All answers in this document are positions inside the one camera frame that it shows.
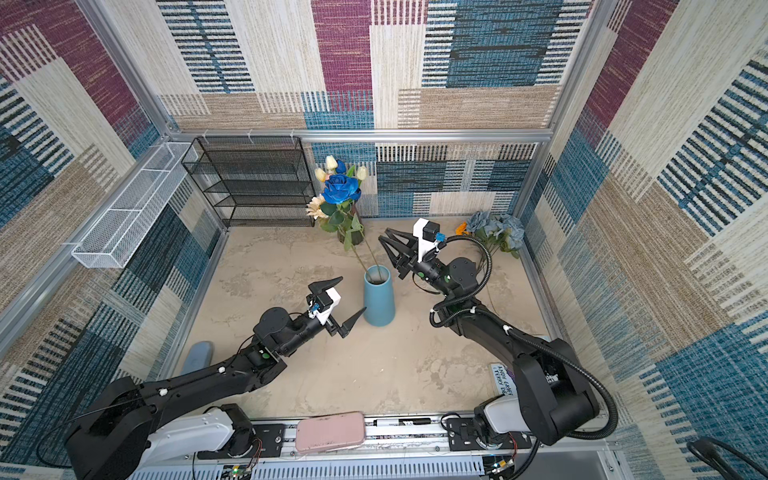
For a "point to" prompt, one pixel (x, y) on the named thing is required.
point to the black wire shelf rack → (255, 181)
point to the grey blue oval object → (198, 357)
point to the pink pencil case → (329, 431)
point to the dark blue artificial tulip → (341, 166)
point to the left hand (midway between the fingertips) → (351, 288)
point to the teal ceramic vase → (378, 296)
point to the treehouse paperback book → (503, 381)
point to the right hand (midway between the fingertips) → (382, 236)
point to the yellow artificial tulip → (320, 174)
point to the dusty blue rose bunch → (507, 231)
